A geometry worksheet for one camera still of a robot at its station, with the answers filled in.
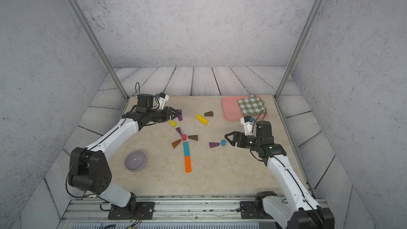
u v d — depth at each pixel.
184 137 0.97
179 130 0.99
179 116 0.83
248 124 0.72
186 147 0.94
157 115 0.74
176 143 0.96
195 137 0.97
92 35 0.87
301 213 0.39
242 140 0.69
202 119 1.08
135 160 0.87
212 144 0.96
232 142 0.69
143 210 0.73
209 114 1.11
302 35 0.88
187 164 0.88
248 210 0.72
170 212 0.74
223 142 0.96
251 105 1.15
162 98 0.79
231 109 1.14
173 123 1.04
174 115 0.81
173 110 0.80
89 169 0.44
